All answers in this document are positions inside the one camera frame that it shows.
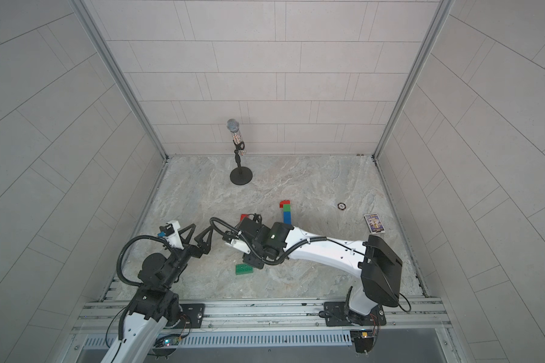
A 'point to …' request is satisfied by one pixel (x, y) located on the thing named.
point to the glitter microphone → (233, 125)
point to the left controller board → (165, 345)
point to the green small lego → (287, 208)
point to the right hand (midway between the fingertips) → (250, 254)
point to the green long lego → (243, 268)
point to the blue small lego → (287, 218)
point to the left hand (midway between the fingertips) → (208, 226)
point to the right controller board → (363, 340)
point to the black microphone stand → (240, 175)
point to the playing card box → (375, 223)
